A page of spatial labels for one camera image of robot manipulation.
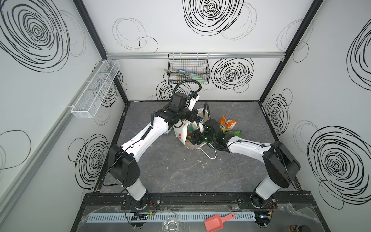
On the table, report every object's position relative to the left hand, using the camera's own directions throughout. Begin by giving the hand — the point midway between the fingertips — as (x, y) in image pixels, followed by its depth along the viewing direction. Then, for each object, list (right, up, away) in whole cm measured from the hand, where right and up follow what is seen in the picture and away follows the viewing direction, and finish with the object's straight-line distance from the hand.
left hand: (197, 111), depth 79 cm
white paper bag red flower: (-8, -11, -3) cm, 14 cm away
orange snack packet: (+20, -9, +15) cm, 27 cm away
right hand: (-5, -14, +5) cm, 15 cm away
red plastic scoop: (+8, -53, -11) cm, 55 cm away
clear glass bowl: (-14, -55, -10) cm, 58 cm away
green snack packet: (+27, -14, +15) cm, 34 cm away
